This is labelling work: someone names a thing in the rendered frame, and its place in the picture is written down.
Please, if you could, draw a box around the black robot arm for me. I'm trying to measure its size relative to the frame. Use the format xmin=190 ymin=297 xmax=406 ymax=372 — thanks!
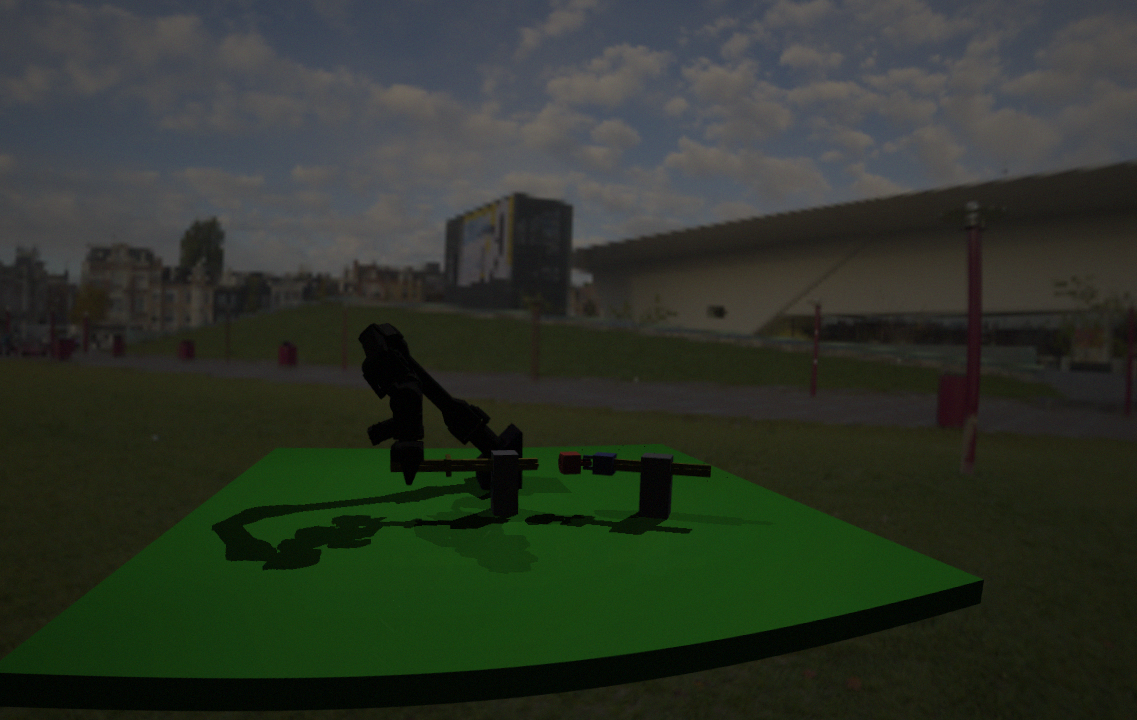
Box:
xmin=358 ymin=323 xmax=505 ymax=460

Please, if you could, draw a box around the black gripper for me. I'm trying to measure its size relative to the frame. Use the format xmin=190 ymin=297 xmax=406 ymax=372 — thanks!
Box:
xmin=390 ymin=406 xmax=424 ymax=486

